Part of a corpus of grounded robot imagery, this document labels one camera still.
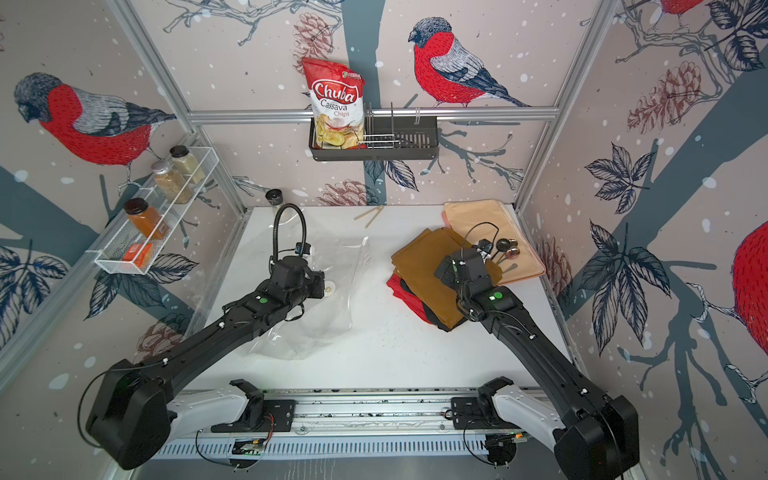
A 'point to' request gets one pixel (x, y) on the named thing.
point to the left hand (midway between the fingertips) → (327, 267)
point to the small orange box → (138, 254)
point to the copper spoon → (511, 253)
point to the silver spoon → (513, 266)
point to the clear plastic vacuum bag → (324, 319)
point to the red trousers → (413, 304)
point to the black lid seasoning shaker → (275, 198)
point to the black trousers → (430, 315)
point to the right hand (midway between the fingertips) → (449, 264)
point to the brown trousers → (416, 264)
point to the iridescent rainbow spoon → (513, 242)
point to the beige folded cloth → (489, 220)
